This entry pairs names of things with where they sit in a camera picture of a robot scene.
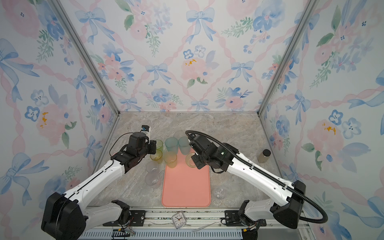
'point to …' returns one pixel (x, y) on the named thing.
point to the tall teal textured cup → (171, 143)
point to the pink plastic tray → (184, 186)
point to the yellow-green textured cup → (170, 159)
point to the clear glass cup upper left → (152, 167)
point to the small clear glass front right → (219, 193)
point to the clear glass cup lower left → (152, 178)
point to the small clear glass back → (179, 134)
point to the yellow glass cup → (157, 156)
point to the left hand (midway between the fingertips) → (154, 140)
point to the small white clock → (179, 219)
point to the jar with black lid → (264, 156)
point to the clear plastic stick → (205, 227)
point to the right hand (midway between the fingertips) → (197, 154)
